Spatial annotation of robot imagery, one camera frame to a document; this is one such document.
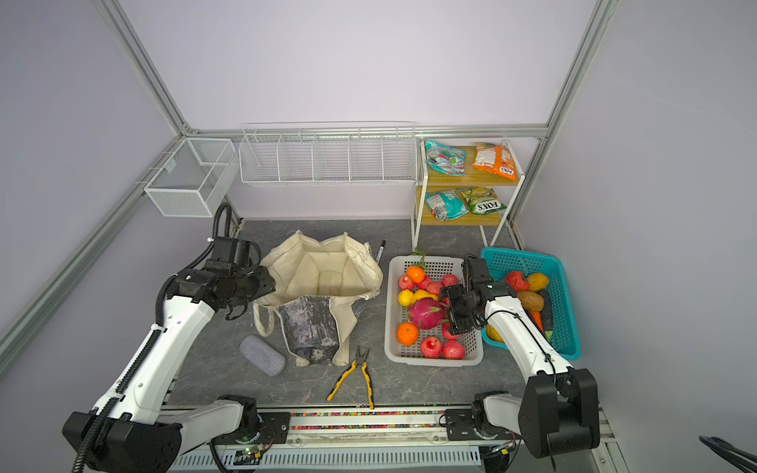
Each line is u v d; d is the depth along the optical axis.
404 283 0.96
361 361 0.85
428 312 0.82
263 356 0.83
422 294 0.91
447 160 0.85
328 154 0.99
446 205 0.99
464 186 1.08
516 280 0.91
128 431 0.36
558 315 0.87
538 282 0.94
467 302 0.60
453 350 0.81
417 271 0.92
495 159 0.87
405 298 0.92
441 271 0.99
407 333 0.84
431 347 0.82
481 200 1.01
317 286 0.99
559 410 0.40
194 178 0.97
